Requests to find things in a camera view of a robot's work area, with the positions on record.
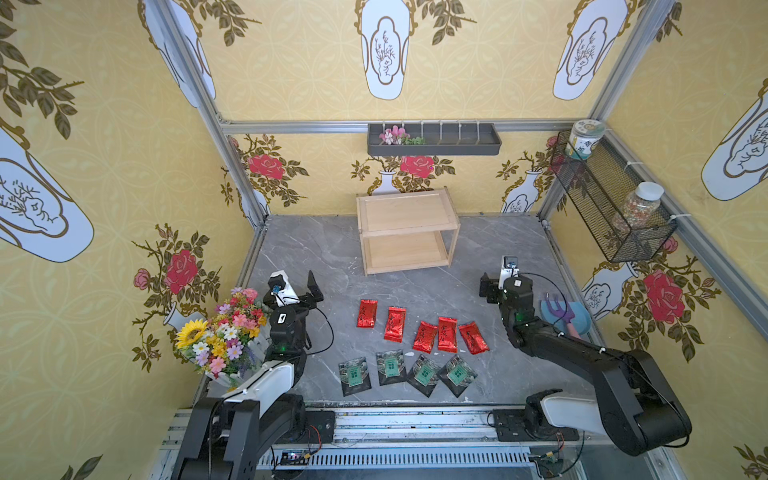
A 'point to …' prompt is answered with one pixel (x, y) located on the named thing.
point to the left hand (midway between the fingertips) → (283, 278)
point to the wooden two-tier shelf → (401, 231)
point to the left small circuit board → (295, 458)
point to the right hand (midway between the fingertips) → (509, 273)
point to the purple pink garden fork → (565, 315)
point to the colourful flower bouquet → (219, 344)
